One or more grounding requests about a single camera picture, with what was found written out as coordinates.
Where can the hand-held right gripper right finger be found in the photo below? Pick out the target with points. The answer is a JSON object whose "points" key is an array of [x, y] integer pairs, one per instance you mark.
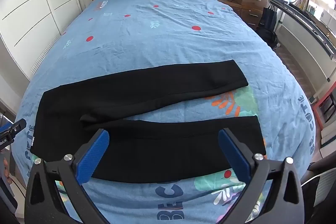
{"points": [[232, 153]]}

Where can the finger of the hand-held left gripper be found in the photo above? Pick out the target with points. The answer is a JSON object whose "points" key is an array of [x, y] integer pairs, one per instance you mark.
{"points": [[17, 127]]}

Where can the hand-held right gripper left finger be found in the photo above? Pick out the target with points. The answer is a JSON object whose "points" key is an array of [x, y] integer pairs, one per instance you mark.
{"points": [[93, 155]]}

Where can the black pants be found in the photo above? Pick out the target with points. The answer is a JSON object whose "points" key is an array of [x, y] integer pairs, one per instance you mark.
{"points": [[144, 82]]}

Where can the person's left hand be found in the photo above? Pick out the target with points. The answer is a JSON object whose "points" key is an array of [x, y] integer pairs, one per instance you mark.
{"points": [[6, 170]]}

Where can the black backpack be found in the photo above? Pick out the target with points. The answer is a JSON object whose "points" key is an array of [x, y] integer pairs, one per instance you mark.
{"points": [[269, 39]]}

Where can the white wardrobe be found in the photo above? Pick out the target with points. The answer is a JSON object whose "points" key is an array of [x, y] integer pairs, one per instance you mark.
{"points": [[26, 3]]}

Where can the blue printed bed sheet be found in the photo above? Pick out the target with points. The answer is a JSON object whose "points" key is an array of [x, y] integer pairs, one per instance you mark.
{"points": [[170, 29]]}

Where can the black bag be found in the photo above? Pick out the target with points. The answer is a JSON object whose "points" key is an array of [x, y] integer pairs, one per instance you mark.
{"points": [[268, 18]]}

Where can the glass desk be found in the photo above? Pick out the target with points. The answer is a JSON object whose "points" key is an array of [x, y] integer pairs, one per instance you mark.
{"points": [[302, 19]]}

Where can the red metal frame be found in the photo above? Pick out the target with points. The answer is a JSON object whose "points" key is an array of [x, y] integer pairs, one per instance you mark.
{"points": [[319, 106]]}

